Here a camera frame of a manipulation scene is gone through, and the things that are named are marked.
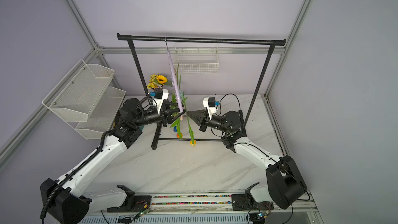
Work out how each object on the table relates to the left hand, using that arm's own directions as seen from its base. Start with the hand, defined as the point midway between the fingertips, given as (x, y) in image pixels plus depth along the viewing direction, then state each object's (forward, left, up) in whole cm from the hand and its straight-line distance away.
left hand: (182, 110), depth 64 cm
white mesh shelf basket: (+12, +52, -7) cm, 53 cm away
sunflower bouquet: (+32, +20, -11) cm, 39 cm away
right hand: (+1, -2, -5) cm, 6 cm away
